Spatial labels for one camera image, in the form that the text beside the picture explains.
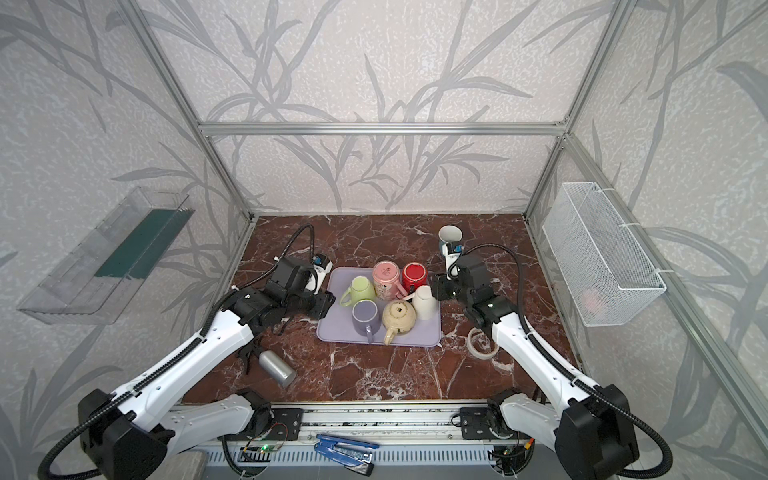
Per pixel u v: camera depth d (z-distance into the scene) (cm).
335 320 89
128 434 37
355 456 68
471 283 60
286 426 72
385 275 89
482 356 85
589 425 39
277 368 80
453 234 102
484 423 73
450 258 72
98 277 64
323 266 69
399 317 84
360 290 88
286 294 57
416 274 93
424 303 87
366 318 84
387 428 74
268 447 71
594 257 64
